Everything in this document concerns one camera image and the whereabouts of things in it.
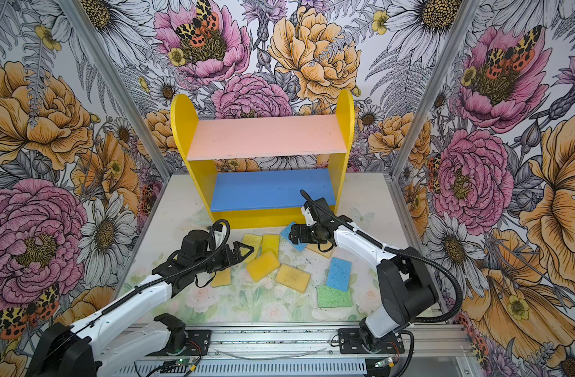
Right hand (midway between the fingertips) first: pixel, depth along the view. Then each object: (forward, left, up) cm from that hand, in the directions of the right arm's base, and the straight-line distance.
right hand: (300, 243), depth 87 cm
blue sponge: (+10, +6, -7) cm, 13 cm away
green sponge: (-17, -10, -7) cm, 21 cm away
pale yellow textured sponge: (+6, +19, -8) cm, 21 cm away
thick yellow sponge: (-5, +14, -7) cm, 16 cm away
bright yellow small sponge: (+6, +12, -8) cm, 15 cm away
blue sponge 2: (-9, -14, -8) cm, 18 cm away
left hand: (-7, +19, +2) cm, 20 cm away
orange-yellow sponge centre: (-10, +3, -8) cm, 13 cm away
